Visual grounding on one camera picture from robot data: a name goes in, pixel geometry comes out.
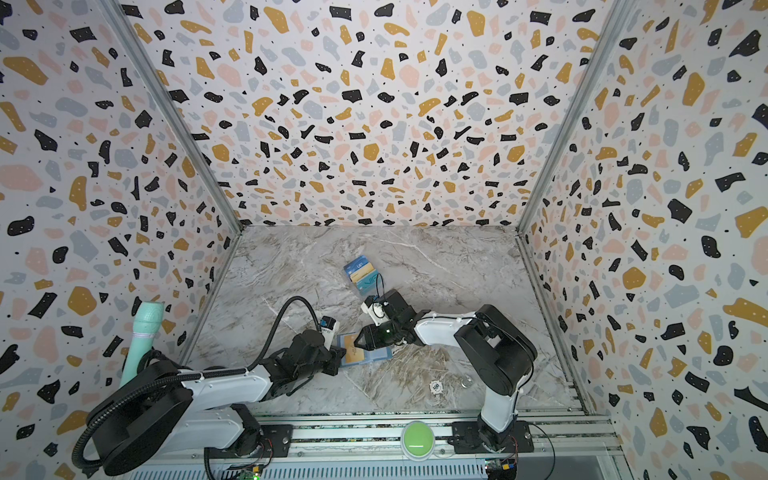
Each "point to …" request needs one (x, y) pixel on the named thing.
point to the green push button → (417, 440)
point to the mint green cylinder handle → (147, 322)
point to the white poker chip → (436, 387)
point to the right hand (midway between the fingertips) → (358, 338)
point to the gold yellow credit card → (353, 353)
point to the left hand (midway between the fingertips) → (352, 347)
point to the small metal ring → (466, 381)
